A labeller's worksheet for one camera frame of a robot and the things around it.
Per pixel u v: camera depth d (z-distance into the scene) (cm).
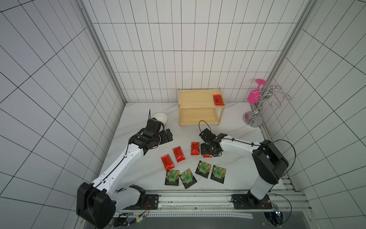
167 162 85
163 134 71
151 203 72
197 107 90
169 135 72
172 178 81
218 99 90
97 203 37
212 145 65
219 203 73
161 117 104
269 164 46
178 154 88
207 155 88
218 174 82
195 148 90
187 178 81
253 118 106
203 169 83
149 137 58
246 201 66
